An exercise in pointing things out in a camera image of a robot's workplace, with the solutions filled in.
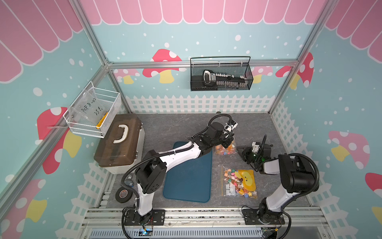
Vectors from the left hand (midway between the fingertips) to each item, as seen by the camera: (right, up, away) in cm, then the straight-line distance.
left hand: (232, 135), depth 82 cm
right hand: (+6, -9, +13) cm, 17 cm away
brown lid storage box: (-66, -8, +9) cm, 67 cm away
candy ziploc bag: (+2, -9, +9) cm, 13 cm away
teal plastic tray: (-24, -26, +3) cm, 35 cm away
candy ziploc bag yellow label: (+4, -27, +2) cm, 27 cm away
